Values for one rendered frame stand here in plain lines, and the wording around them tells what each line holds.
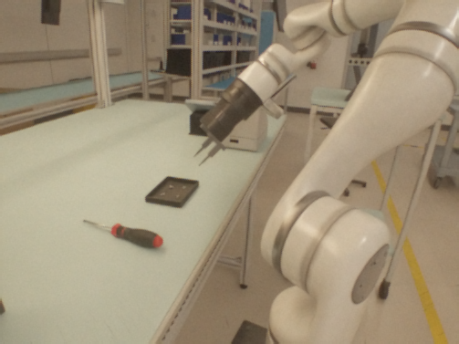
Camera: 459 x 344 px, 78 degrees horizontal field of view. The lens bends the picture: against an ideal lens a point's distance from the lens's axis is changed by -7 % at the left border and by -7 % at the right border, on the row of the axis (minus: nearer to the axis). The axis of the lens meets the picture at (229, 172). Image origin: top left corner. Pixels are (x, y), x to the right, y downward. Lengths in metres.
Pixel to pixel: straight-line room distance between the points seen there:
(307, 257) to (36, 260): 0.41
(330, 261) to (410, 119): 0.16
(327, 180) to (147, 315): 0.27
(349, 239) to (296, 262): 0.05
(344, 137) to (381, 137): 0.04
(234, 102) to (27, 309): 0.46
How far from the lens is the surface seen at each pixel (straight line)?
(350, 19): 0.58
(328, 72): 6.59
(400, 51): 0.34
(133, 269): 0.48
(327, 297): 0.27
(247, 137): 0.92
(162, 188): 0.70
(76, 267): 0.51
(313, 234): 0.27
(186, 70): 3.03
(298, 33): 0.65
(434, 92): 0.33
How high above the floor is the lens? 1.31
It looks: 23 degrees down
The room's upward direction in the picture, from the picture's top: 3 degrees clockwise
